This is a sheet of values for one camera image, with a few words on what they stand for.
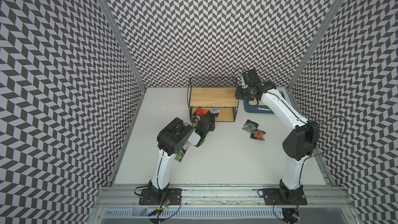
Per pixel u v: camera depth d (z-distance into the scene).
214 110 1.02
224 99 0.93
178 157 0.84
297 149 0.50
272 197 0.73
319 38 0.87
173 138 0.57
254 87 0.63
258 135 0.93
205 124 0.79
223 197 0.75
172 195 0.75
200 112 1.02
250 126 0.97
